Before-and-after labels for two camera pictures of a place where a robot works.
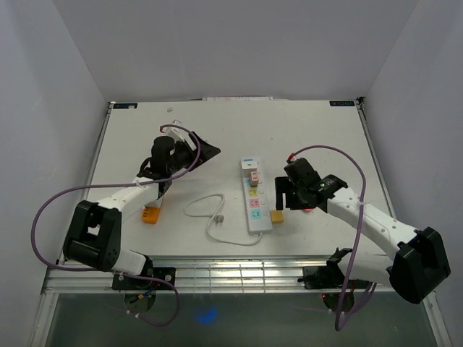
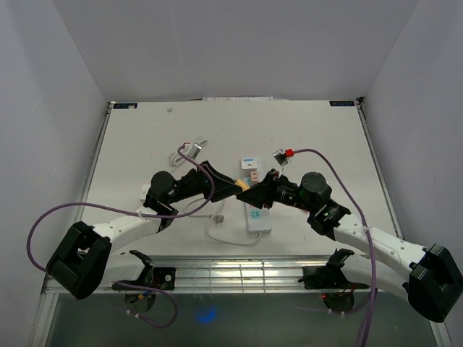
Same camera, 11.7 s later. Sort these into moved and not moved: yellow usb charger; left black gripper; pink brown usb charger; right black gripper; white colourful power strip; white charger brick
Moved: right black gripper; left black gripper; yellow usb charger
Not moved: white colourful power strip; pink brown usb charger; white charger brick
